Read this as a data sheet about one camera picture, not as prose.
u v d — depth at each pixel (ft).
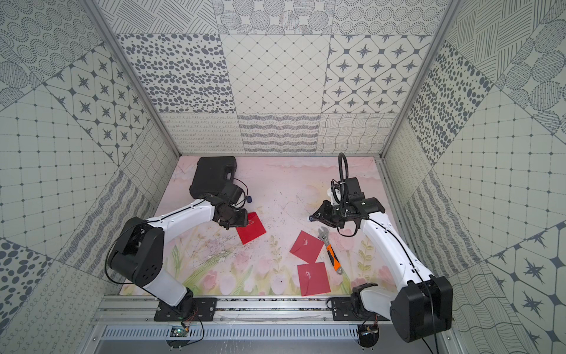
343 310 2.41
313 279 2.68
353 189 2.05
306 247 2.90
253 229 3.10
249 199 3.31
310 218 2.63
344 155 2.34
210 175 3.51
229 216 2.51
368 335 2.37
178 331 2.35
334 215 2.21
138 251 1.49
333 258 2.80
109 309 2.46
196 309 2.40
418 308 1.28
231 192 2.41
